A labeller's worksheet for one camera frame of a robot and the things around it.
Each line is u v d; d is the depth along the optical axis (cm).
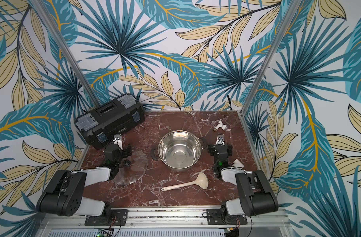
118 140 80
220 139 77
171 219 74
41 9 68
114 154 69
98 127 88
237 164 90
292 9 69
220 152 69
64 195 44
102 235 71
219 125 110
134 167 93
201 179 85
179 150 98
